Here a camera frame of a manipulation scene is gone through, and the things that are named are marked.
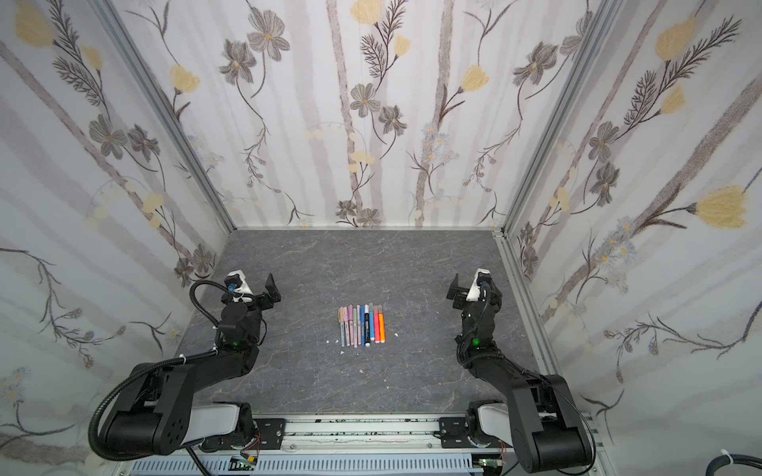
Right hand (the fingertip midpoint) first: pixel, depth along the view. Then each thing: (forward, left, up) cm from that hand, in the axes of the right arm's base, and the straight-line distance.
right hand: (478, 277), depth 83 cm
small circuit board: (-45, +62, -21) cm, 79 cm away
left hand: (-1, +64, -3) cm, 64 cm away
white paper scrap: (-13, +44, -20) cm, 50 cm away
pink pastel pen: (-9, +38, -19) cm, 44 cm away
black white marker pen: (-8, +32, -19) cm, 38 cm away
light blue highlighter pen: (-7, +31, -18) cm, 36 cm away
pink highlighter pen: (-8, +29, -19) cm, 35 cm away
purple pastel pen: (-9, +37, -19) cm, 42 cm away
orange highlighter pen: (-8, +27, -19) cm, 34 cm away
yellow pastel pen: (-8, +40, -19) cm, 45 cm away
